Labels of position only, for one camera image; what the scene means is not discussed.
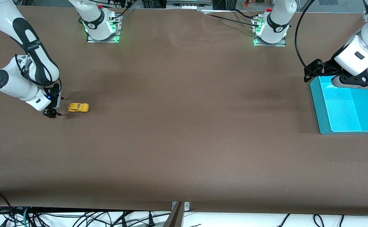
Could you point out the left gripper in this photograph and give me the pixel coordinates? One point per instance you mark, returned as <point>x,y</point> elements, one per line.
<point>328,66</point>

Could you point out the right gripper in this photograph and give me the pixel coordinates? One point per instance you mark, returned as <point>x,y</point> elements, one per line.
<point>56,98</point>

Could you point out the yellow beetle toy car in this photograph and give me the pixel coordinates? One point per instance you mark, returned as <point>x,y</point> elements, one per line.
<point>78,107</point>

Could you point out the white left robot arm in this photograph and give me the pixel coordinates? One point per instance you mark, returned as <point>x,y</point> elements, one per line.
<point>277,22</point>

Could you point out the teal plastic bin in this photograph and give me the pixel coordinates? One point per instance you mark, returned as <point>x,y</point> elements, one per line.
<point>345,110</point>

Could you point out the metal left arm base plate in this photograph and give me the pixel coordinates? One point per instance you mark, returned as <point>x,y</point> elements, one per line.
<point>281,42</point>

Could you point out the metal corner bracket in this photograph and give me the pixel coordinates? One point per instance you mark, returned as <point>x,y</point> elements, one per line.
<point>366,16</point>

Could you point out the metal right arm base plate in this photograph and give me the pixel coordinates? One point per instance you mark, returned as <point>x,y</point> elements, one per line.
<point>116,31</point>

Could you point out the aluminium frame rail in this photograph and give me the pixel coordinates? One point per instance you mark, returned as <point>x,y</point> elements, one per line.
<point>188,3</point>

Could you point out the dark angled post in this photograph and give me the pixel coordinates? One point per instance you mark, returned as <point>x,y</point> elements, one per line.
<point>175,217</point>

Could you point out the metal table edge bracket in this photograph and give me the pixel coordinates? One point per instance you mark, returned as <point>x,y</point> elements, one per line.
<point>187,206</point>

